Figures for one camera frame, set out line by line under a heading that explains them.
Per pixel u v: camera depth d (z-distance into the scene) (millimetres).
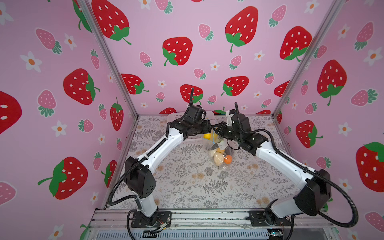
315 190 409
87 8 679
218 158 903
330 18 719
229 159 885
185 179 882
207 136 820
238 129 574
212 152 918
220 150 888
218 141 851
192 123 607
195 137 859
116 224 728
